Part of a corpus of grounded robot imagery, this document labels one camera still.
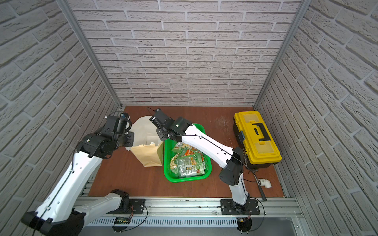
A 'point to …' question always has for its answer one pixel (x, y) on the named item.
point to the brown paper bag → (145, 143)
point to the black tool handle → (262, 192)
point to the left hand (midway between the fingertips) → (125, 133)
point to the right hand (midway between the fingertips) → (168, 127)
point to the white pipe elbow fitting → (264, 182)
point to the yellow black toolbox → (260, 150)
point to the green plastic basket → (170, 165)
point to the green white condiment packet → (191, 165)
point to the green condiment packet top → (183, 151)
